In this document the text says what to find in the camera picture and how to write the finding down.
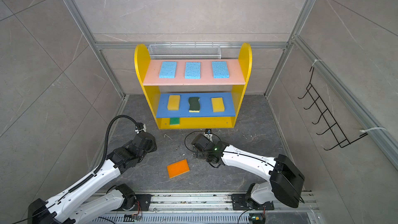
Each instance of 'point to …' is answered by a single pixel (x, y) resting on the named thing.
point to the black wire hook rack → (340, 136)
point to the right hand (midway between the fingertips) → (202, 150)
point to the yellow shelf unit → (193, 94)
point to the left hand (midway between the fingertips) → (152, 136)
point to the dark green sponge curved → (194, 104)
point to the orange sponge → (178, 168)
